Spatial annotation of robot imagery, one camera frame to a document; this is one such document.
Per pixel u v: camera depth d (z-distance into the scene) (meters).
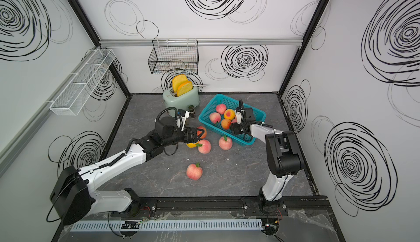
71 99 0.72
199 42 0.89
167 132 0.60
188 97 1.00
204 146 0.87
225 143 0.89
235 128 0.89
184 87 0.95
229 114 1.00
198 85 1.19
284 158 0.48
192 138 0.69
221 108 1.05
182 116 0.69
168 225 0.77
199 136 0.72
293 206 0.75
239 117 0.89
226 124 0.97
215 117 1.00
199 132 0.73
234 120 0.96
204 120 0.96
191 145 0.91
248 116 0.77
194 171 0.79
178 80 1.00
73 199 0.39
